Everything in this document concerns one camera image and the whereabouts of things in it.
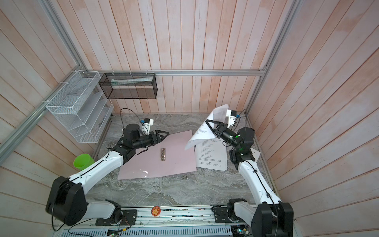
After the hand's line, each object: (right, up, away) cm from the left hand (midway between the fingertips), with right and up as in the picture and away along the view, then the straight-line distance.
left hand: (167, 138), depth 78 cm
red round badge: (-6, -38, -2) cm, 39 cm away
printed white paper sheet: (+19, +3, -11) cm, 22 cm away
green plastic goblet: (-45, -13, 0) cm, 47 cm away
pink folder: (-1, -14, +17) cm, 22 cm away
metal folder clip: (-5, -12, +18) cm, 23 cm away
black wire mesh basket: (-31, +36, +26) cm, 54 cm away
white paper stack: (+28, -13, +19) cm, 36 cm away
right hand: (+19, +8, -10) cm, 23 cm away
